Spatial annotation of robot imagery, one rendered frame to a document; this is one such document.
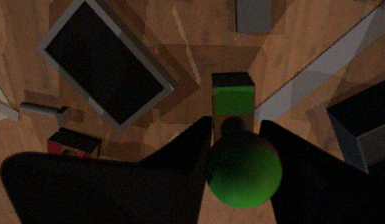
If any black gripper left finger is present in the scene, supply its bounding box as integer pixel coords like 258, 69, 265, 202
0, 116, 213, 224

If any grey flat bar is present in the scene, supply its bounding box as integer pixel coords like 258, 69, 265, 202
254, 1, 385, 123

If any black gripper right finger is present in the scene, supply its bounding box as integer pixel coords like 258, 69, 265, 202
259, 120, 385, 224

